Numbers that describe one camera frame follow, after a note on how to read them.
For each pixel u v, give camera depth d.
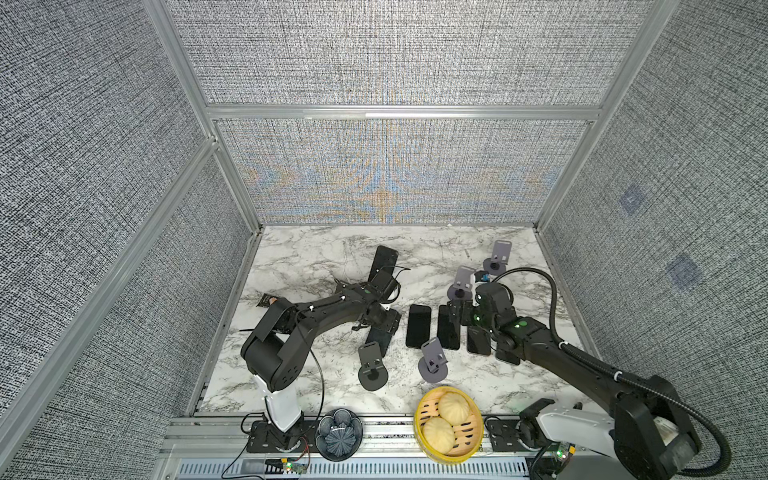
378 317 0.77
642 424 0.40
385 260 0.91
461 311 0.77
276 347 0.48
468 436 0.72
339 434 0.73
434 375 0.83
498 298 0.63
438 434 0.68
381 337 0.88
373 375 0.82
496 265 1.06
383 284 0.73
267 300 0.97
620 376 0.45
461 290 0.93
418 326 0.93
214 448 0.76
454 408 0.72
